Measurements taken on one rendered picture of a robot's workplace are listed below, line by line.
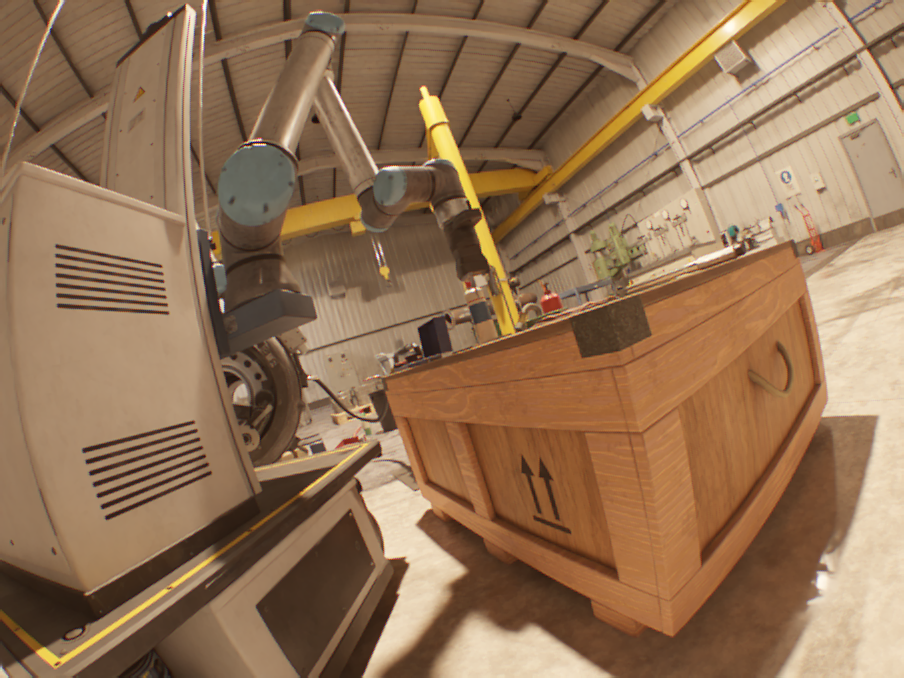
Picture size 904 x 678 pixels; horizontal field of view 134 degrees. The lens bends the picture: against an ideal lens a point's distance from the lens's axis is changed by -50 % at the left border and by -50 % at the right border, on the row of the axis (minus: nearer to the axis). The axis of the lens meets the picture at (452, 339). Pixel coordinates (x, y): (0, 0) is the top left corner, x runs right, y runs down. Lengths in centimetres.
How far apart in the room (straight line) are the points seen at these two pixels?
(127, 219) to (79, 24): 868
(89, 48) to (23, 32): 160
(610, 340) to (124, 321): 58
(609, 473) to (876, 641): 44
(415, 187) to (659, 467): 75
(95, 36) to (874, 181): 1559
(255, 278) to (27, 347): 53
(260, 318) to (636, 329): 69
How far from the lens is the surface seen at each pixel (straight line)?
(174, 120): 109
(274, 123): 89
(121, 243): 63
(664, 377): 43
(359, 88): 1199
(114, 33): 935
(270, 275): 86
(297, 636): 60
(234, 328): 88
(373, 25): 947
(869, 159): 1015
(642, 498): 44
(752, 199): 1108
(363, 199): 104
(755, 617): 63
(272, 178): 76
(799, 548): 74
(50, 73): 987
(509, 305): 477
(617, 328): 38
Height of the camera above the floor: 47
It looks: 2 degrees up
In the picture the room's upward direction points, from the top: 18 degrees counter-clockwise
